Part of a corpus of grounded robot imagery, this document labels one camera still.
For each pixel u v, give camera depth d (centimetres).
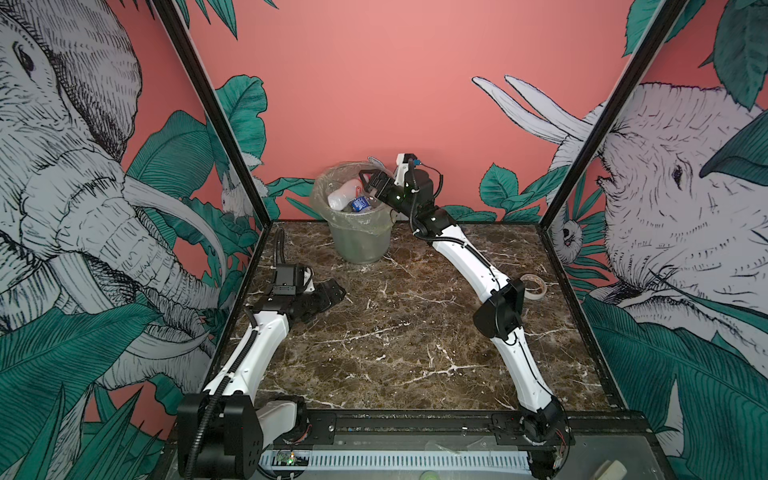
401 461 70
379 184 73
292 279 65
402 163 73
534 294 100
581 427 76
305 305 68
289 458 70
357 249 101
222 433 38
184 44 73
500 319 60
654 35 73
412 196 65
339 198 83
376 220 88
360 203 95
